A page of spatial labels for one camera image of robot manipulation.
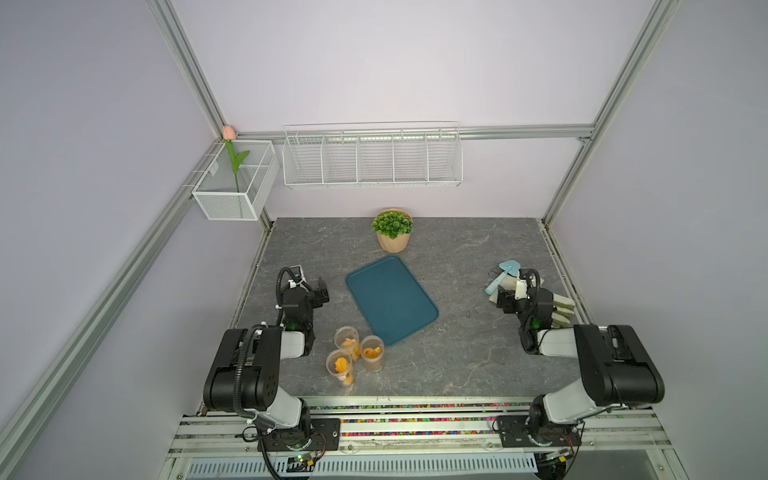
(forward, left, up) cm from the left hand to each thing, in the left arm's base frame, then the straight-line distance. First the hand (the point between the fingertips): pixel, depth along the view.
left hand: (307, 281), depth 92 cm
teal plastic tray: (-2, -27, -10) cm, 28 cm away
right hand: (-4, -66, -2) cm, 66 cm away
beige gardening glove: (-10, -82, -8) cm, 83 cm away
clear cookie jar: (-22, -20, -4) cm, 30 cm away
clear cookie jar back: (-18, -13, -4) cm, 22 cm away
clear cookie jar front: (-26, -11, -3) cm, 28 cm away
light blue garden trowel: (+6, -69, -8) cm, 70 cm away
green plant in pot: (+16, -29, +6) cm, 33 cm away
